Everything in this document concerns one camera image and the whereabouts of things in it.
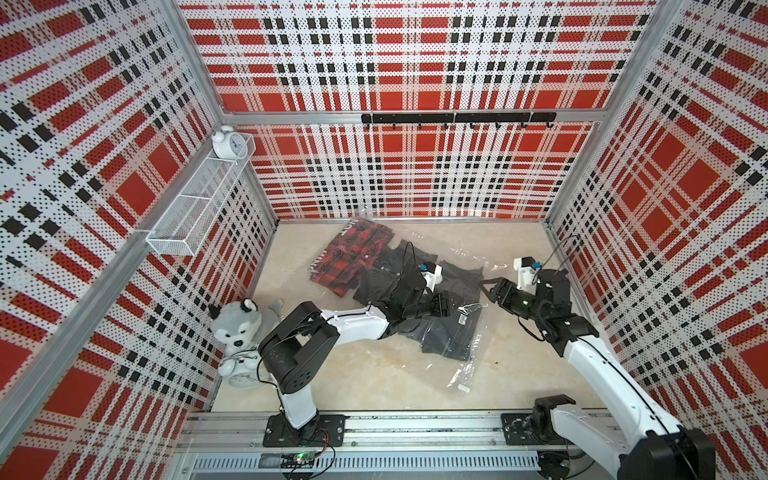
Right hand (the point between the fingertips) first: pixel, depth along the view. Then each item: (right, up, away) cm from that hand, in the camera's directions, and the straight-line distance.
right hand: (488, 287), depth 79 cm
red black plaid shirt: (-45, +4, +25) cm, 51 cm away
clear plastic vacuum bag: (-6, -23, -1) cm, 24 cm away
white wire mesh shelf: (-92, +19, +13) cm, 94 cm away
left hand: (-7, -4, +5) cm, 9 cm away
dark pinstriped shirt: (-9, -16, +7) cm, 19 cm away
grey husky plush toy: (-64, -9, -7) cm, 65 cm away
